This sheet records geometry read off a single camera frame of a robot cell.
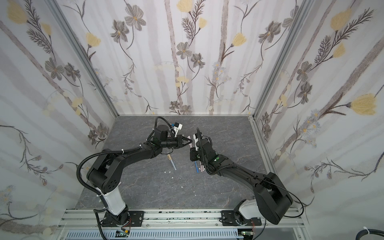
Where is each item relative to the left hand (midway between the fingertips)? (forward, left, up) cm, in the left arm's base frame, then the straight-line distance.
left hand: (190, 138), depth 84 cm
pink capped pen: (-11, -7, -17) cm, 22 cm away
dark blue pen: (-10, -4, -18) cm, 21 cm away
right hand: (-4, +1, -1) cm, 4 cm away
